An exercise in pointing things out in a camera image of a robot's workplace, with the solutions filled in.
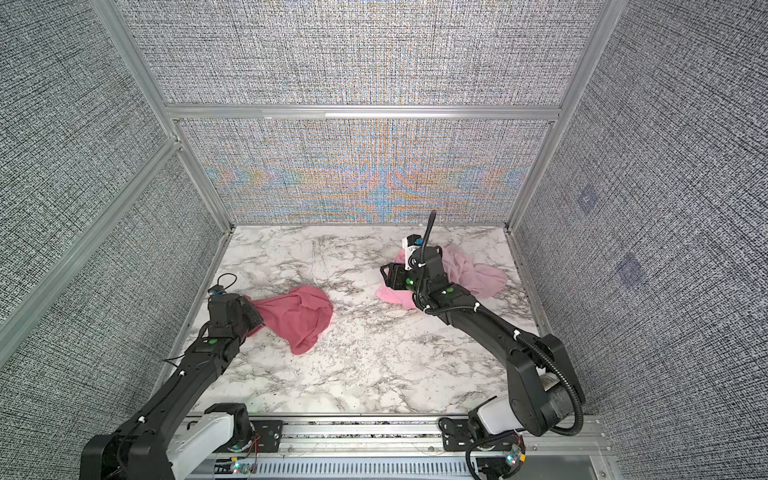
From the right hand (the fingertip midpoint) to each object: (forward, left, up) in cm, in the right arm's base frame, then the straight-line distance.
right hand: (388, 267), depth 85 cm
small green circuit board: (-45, +35, -18) cm, 60 cm away
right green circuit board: (-43, -29, -16) cm, 54 cm away
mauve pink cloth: (+7, -32, -16) cm, 37 cm away
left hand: (-8, +40, -8) cm, 41 cm away
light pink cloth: (-1, -5, -14) cm, 15 cm away
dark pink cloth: (-10, +26, -11) cm, 30 cm away
